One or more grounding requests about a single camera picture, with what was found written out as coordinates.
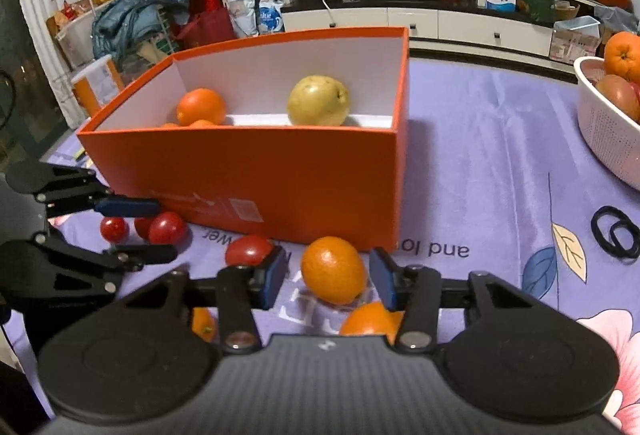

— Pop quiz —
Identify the blue down jacket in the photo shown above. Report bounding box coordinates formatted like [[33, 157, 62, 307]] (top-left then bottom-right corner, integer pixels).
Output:
[[91, 0, 192, 60]]

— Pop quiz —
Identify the white plastic basket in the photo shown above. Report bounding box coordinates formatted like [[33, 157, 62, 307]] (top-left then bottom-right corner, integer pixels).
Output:
[[573, 56, 640, 192]]

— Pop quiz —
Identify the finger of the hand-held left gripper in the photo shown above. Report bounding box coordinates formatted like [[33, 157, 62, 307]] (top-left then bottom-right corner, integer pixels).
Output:
[[0, 235, 179, 311], [5, 161, 162, 220]]

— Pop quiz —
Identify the white television cabinet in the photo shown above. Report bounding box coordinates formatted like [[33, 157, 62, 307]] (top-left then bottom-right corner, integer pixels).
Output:
[[280, 0, 601, 60]]

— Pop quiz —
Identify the red shopping bag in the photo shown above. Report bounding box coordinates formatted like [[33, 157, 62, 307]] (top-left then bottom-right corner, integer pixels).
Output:
[[175, 0, 238, 50]]

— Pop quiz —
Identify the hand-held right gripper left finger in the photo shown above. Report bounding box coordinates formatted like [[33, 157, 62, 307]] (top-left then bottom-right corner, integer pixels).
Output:
[[117, 245, 291, 356]]

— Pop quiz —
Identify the blue white plastic sack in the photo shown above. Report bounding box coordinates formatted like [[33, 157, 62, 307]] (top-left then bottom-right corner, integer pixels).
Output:
[[257, 0, 286, 34]]

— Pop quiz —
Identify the dark green gift bag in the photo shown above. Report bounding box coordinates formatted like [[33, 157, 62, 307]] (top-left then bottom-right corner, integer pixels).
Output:
[[517, 0, 556, 23]]

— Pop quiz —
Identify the yellow pear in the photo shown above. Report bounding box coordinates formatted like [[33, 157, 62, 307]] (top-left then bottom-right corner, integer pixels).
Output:
[[286, 75, 351, 127]]

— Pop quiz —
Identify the black hair tie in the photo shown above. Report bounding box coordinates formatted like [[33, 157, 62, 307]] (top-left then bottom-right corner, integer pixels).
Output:
[[609, 221, 640, 261], [591, 206, 633, 248]]

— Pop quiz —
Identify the orange cardboard box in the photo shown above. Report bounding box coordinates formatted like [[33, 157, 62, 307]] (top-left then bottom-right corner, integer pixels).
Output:
[[76, 27, 412, 246]]

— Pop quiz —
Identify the purple floral tablecloth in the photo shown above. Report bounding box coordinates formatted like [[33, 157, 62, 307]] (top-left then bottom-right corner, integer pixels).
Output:
[[47, 57, 640, 435]]

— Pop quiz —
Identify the red green apple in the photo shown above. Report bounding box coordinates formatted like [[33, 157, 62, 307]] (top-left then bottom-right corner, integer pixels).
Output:
[[595, 74, 640, 123]]

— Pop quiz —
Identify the clear lidded tub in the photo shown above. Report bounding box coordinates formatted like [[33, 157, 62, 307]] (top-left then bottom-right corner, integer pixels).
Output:
[[550, 16, 601, 63]]

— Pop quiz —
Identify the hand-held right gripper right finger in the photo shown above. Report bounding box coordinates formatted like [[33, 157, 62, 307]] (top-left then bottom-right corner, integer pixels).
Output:
[[369, 247, 543, 356]]

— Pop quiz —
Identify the orange white canister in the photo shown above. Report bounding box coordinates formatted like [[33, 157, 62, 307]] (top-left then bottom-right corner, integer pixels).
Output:
[[71, 55, 126, 118]]

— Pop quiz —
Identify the shopping trolley with black handle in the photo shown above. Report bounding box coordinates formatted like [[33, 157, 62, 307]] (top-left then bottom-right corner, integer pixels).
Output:
[[47, 0, 126, 68]]

